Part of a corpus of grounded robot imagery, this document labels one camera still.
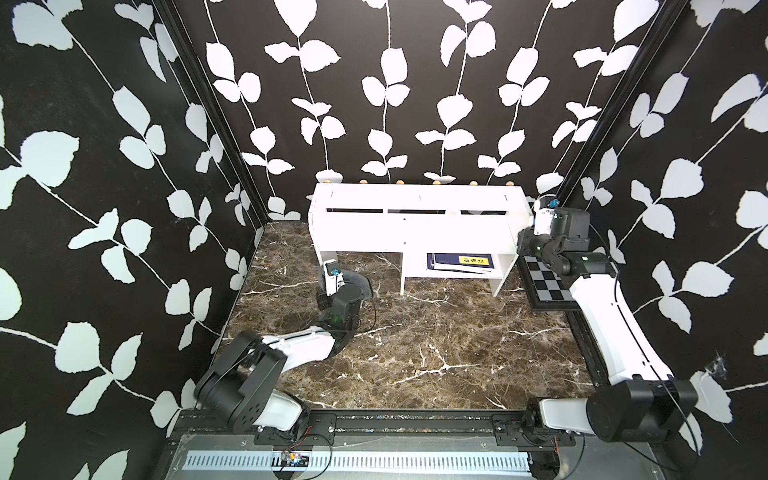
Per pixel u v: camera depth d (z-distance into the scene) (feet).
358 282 3.06
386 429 2.45
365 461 2.30
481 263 2.97
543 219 2.02
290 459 2.32
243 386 1.41
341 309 2.15
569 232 1.85
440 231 2.46
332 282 2.36
